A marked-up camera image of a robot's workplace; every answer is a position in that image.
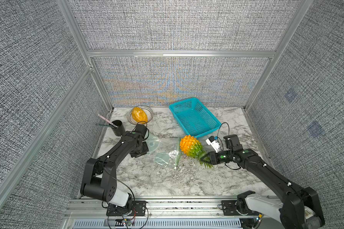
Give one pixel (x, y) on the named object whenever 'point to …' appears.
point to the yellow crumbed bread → (139, 115)
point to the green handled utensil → (106, 125)
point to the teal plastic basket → (194, 117)
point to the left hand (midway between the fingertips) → (145, 151)
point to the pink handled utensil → (108, 121)
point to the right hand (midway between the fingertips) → (202, 156)
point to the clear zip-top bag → (165, 151)
